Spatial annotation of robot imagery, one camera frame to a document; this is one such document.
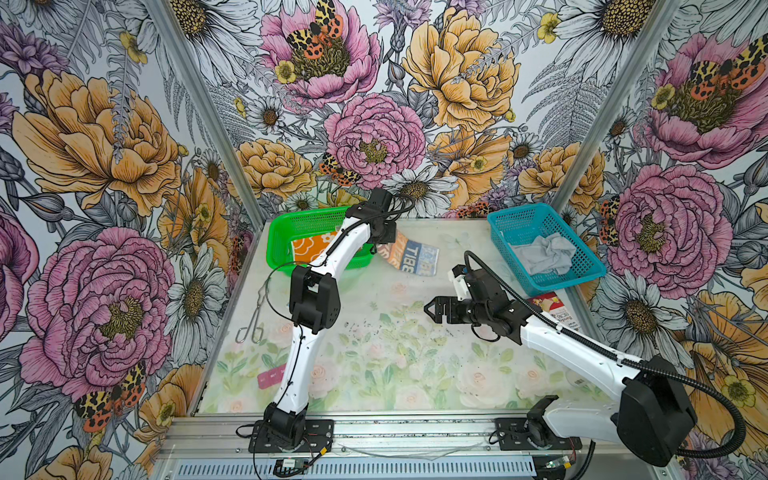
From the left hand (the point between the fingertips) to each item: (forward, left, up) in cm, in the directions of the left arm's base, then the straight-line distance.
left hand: (384, 242), depth 99 cm
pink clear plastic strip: (-39, +30, -10) cm, 50 cm away
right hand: (-27, -15, 0) cm, 31 cm away
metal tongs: (-24, +40, -12) cm, 48 cm away
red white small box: (-19, -52, -9) cm, 56 cm away
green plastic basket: (+15, +34, -7) cm, 38 cm away
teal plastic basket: (+23, -57, -16) cm, 63 cm away
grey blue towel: (+2, -9, -9) cm, 13 cm away
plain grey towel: (0, -57, -6) cm, 58 cm away
